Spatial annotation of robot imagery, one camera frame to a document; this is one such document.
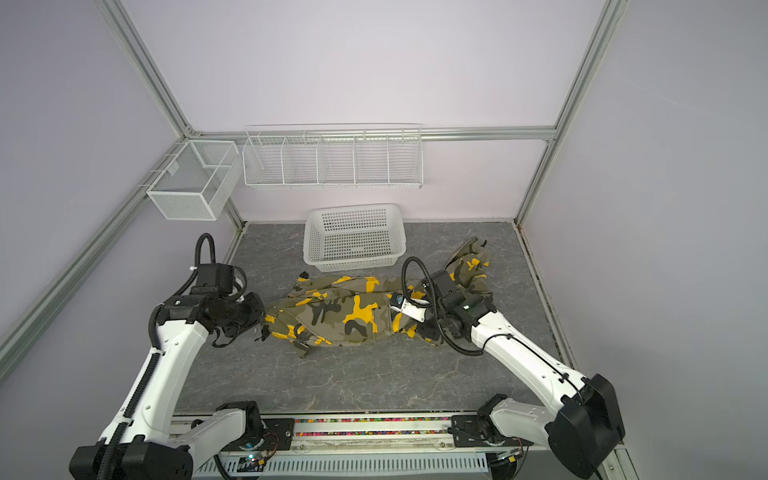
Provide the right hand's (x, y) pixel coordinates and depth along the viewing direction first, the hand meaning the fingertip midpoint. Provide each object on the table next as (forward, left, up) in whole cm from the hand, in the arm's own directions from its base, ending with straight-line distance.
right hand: (420, 315), depth 81 cm
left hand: (-3, +40, +4) cm, 41 cm away
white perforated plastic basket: (+40, +22, -11) cm, 47 cm away
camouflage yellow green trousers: (+3, +12, -4) cm, 13 cm away
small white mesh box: (+44, +74, +12) cm, 87 cm away
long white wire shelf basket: (+53, +29, +16) cm, 63 cm away
